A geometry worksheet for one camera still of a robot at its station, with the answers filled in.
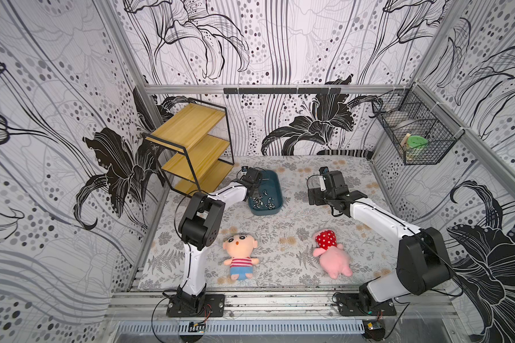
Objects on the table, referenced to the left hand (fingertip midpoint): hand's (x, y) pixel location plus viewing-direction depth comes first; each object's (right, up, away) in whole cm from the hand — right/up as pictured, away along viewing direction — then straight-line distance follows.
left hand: (249, 193), depth 102 cm
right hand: (+32, +2, -11) cm, 34 cm away
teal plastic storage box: (+11, +5, +4) cm, 13 cm away
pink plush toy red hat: (+33, -22, -26) cm, 47 cm away
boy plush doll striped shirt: (-2, -19, -23) cm, 30 cm away
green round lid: (+65, +22, -23) cm, 72 cm away
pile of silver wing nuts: (+5, -4, -3) cm, 7 cm away
